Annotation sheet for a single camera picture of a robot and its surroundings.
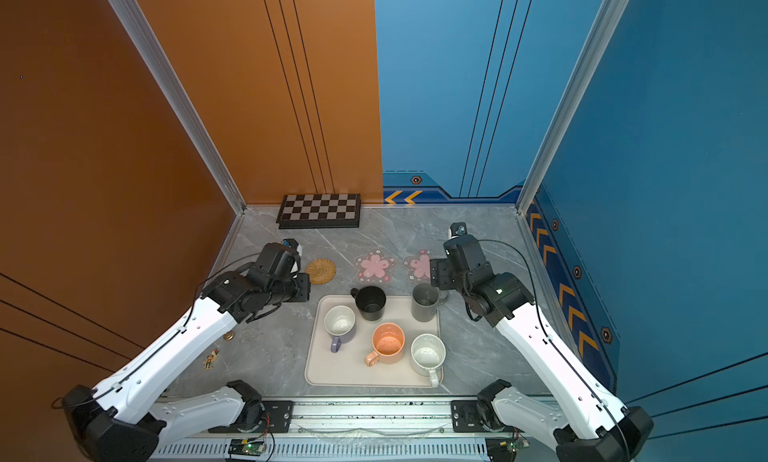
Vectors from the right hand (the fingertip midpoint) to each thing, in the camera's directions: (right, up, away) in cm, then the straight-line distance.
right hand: (448, 263), depth 74 cm
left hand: (-35, -5, +3) cm, 36 cm away
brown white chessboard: (-45, +16, +42) cm, 64 cm away
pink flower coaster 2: (-5, -4, +28) cm, 29 cm away
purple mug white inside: (-30, -18, +13) cm, 37 cm away
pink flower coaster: (-20, -4, +29) cm, 35 cm away
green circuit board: (-49, -43, -3) cm, 65 cm away
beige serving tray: (-28, -24, +7) cm, 37 cm away
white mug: (-4, -26, +9) cm, 28 cm away
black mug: (-20, -13, +13) cm, 27 cm away
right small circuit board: (+12, -44, -4) cm, 46 cm away
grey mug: (-4, -11, +12) cm, 17 cm away
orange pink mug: (-15, -24, +11) cm, 31 cm away
